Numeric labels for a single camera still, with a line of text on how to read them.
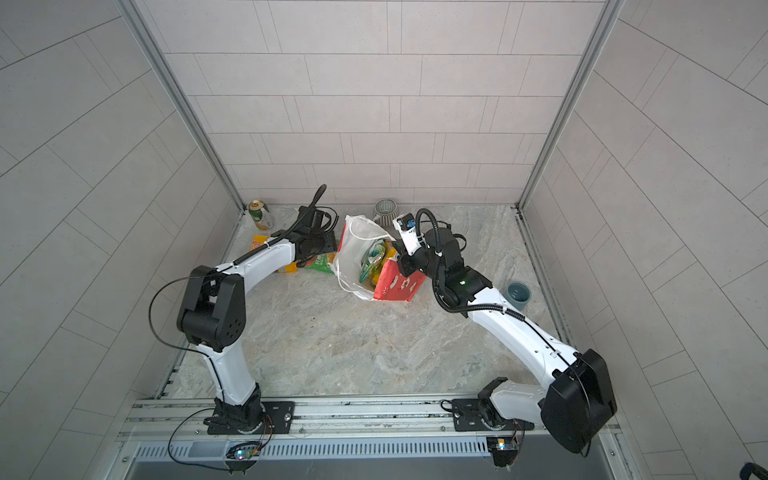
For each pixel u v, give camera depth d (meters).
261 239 1.08
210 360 0.53
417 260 0.66
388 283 0.74
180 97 0.85
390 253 0.87
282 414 0.71
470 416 0.71
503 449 0.68
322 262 0.97
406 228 0.62
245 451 0.64
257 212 1.02
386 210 1.06
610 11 0.71
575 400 0.38
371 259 0.85
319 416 0.72
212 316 0.48
